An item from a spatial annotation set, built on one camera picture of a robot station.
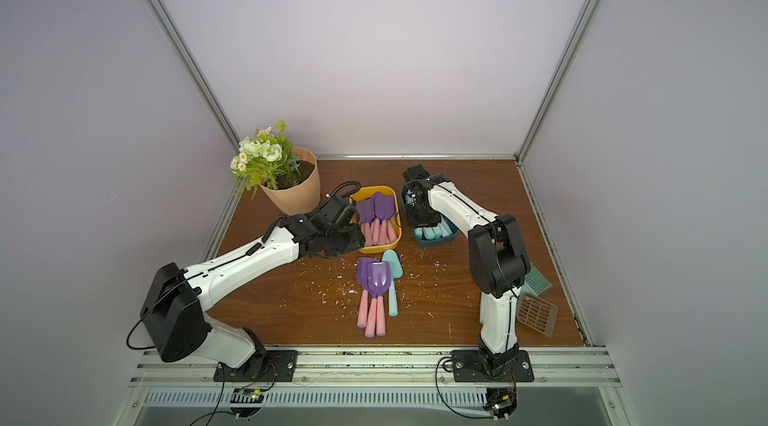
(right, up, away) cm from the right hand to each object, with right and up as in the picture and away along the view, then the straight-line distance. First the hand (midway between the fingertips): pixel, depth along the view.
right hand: (421, 212), depth 94 cm
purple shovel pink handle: (-12, +1, +7) cm, 14 cm away
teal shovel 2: (+3, -7, -2) cm, 7 cm away
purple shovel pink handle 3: (-10, -6, +1) cm, 11 cm away
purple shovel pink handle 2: (-14, -7, +1) cm, 16 cm away
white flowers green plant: (-44, +16, -13) cm, 49 cm away
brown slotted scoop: (+31, -27, -13) cm, 43 cm away
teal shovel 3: (+7, -5, 0) cm, 9 cm away
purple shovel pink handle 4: (-18, -20, -8) cm, 28 cm away
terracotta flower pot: (-38, +6, -4) cm, 39 cm away
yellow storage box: (-9, +7, +9) cm, 14 cm away
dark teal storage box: (+2, -9, -2) cm, 10 cm away
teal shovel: (-8, -18, -4) cm, 20 cm away
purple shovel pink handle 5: (-13, -20, -8) cm, 25 cm away
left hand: (-17, -7, -12) cm, 21 cm away
